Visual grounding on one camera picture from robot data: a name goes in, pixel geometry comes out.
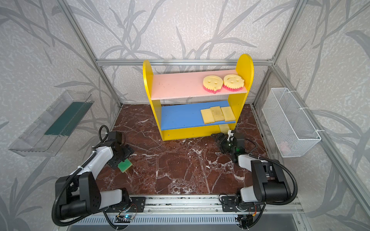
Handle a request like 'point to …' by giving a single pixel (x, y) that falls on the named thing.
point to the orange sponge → (208, 117)
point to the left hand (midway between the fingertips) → (128, 151)
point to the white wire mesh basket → (294, 135)
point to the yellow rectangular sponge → (228, 113)
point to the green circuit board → (123, 219)
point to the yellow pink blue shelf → (182, 121)
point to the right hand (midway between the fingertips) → (213, 134)
